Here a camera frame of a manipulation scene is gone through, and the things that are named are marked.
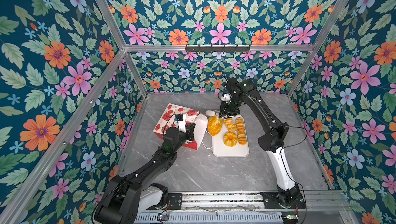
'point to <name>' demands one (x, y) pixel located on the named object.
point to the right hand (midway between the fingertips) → (221, 115)
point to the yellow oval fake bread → (214, 125)
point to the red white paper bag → (199, 120)
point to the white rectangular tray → (219, 149)
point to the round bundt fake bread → (230, 139)
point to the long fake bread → (241, 131)
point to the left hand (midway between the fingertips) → (197, 121)
